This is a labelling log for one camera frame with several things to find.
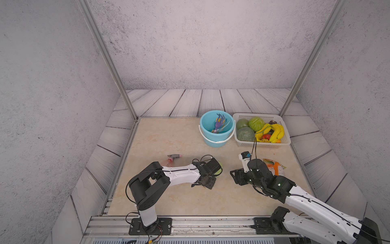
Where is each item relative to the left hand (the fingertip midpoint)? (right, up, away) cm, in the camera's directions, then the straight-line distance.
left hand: (212, 184), depth 87 cm
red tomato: (+36, +27, +13) cm, 46 cm away
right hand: (+11, +10, -9) cm, 17 cm away
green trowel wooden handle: (+3, +11, -14) cm, 18 cm away
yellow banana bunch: (+42, +28, +9) cm, 51 cm away
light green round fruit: (+23, +36, +23) cm, 48 cm away
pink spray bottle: (-25, +12, +7) cm, 29 cm away
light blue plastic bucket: (-2, +35, +12) cm, 37 cm away
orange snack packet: (+37, +9, +2) cm, 39 cm away
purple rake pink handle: (+7, +36, +13) cm, 39 cm away
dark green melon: (+22, +28, +10) cm, 37 cm away
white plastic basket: (+47, +25, +10) cm, 54 cm away
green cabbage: (+30, +35, +12) cm, 47 cm away
